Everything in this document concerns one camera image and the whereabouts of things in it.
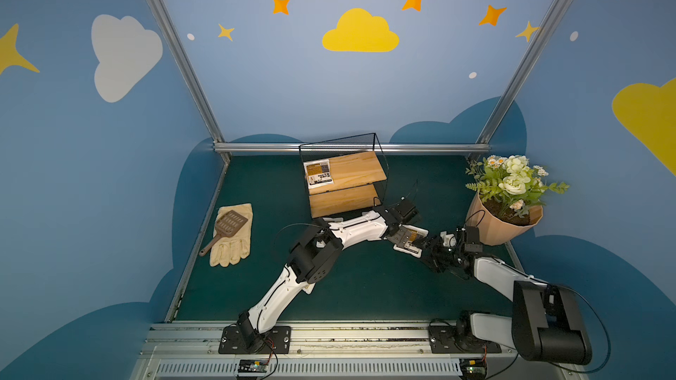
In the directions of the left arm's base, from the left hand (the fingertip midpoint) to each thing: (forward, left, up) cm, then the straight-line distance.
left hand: (393, 226), depth 96 cm
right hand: (-8, -8, +1) cm, 12 cm away
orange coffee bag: (+12, +28, +15) cm, 34 cm away
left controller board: (-44, +43, -4) cm, 62 cm away
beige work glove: (-10, +58, -2) cm, 59 cm away
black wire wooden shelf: (+13, +19, +13) cm, 27 cm away
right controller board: (-42, -19, -4) cm, 47 cm away
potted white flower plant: (-4, -28, +27) cm, 39 cm away
